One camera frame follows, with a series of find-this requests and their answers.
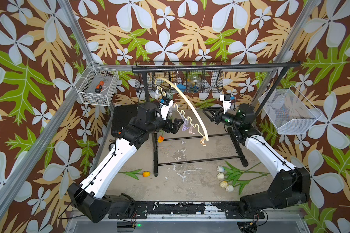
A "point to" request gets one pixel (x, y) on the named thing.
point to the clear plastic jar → (195, 85)
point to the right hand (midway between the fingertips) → (205, 110)
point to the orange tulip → (161, 138)
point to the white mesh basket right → (290, 112)
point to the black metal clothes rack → (242, 156)
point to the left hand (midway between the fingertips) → (176, 116)
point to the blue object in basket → (182, 87)
